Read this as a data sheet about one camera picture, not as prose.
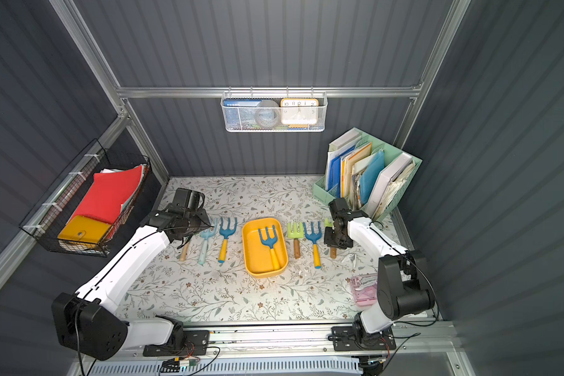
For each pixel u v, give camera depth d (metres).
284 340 0.75
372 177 0.91
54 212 0.63
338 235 0.76
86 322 0.39
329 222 0.99
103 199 0.68
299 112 0.89
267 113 0.91
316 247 0.94
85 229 0.65
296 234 0.99
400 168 0.88
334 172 0.99
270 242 0.97
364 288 0.84
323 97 0.89
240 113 0.84
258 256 0.92
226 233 1.00
